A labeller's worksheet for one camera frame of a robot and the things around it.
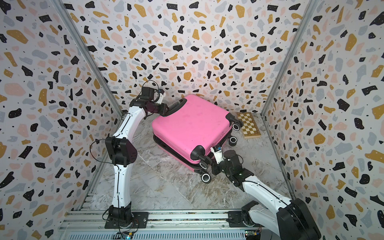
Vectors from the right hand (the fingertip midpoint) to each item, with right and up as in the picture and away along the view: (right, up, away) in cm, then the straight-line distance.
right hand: (209, 161), depth 84 cm
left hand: (-26, +31, +13) cm, 42 cm away
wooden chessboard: (+31, +18, +26) cm, 44 cm away
